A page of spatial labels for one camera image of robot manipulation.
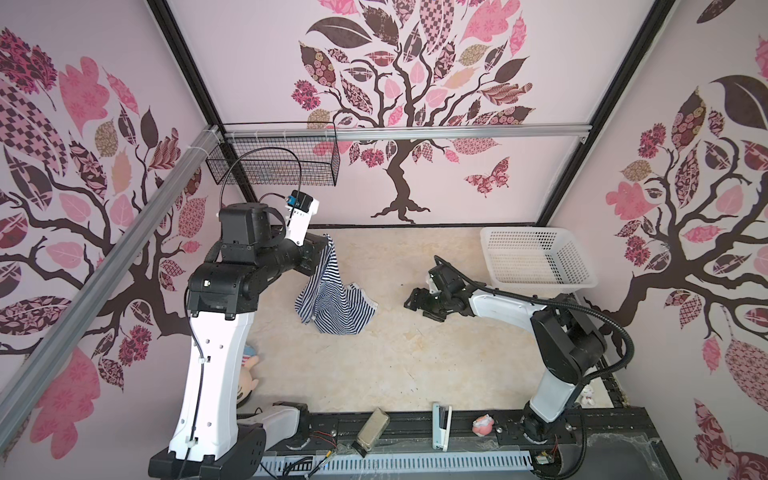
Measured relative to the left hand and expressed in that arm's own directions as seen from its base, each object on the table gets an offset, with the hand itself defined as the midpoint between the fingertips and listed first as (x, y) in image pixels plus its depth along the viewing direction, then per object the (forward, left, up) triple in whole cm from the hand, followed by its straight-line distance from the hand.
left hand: (322, 246), depth 61 cm
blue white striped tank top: (0, +3, -23) cm, 23 cm away
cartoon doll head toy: (-18, +23, -34) cm, 45 cm away
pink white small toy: (-28, -37, -35) cm, 58 cm away
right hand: (+5, -21, -33) cm, 40 cm away
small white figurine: (-21, -67, -37) cm, 79 cm away
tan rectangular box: (-29, -10, -36) cm, 47 cm away
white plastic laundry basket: (+27, -70, -39) cm, 84 cm away
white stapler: (-29, -27, -37) cm, 54 cm away
